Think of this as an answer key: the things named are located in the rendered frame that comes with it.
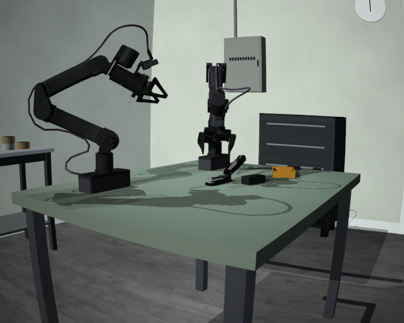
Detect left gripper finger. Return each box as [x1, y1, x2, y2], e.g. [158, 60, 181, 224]
[228, 135, 236, 157]
[198, 132, 205, 154]

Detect orange tray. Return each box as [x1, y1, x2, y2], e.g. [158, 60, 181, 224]
[273, 166, 296, 178]

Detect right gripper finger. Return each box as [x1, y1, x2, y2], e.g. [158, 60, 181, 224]
[145, 77, 168, 99]
[136, 95, 159, 103]

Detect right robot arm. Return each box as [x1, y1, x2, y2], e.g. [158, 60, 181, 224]
[33, 45, 139, 179]

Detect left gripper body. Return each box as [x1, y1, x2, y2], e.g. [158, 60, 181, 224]
[204, 116, 236, 144]

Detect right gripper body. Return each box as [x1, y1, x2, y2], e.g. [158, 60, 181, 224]
[121, 59, 152, 98]

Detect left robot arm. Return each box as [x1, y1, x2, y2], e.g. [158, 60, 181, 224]
[198, 63, 229, 160]

